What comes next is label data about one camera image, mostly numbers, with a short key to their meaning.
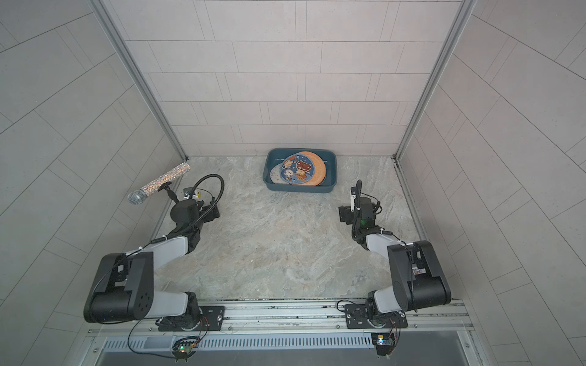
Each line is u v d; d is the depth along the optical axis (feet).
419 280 1.38
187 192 2.48
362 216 2.29
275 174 3.56
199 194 2.50
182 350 2.11
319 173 3.55
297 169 3.55
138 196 2.42
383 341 2.24
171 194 2.84
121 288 1.37
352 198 2.67
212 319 2.32
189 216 2.23
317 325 2.32
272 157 3.59
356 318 2.32
